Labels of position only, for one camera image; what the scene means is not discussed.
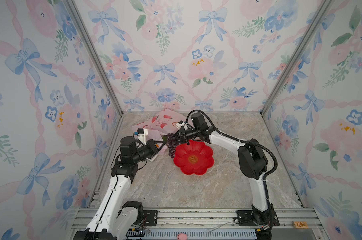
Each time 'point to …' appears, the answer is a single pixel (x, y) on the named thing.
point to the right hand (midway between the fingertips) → (169, 139)
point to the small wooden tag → (301, 225)
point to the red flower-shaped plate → (195, 157)
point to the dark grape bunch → (173, 141)
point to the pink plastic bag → (160, 124)
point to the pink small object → (181, 236)
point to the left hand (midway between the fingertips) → (166, 141)
